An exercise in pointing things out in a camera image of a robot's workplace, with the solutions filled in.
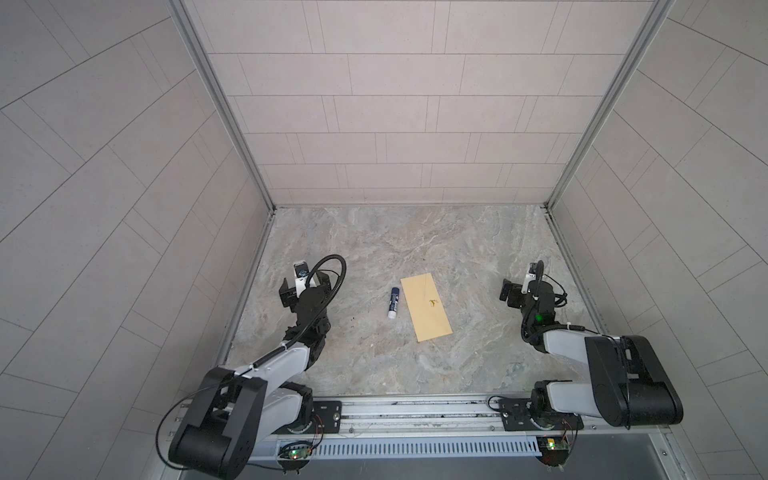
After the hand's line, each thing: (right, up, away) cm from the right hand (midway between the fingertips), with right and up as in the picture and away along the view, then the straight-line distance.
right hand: (517, 279), depth 92 cm
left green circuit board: (-60, -33, -27) cm, 74 cm away
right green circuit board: (-1, -35, -24) cm, 43 cm away
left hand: (-63, +4, -8) cm, 63 cm away
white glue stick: (-39, -9, -5) cm, 40 cm away
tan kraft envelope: (-29, -8, -3) cm, 30 cm away
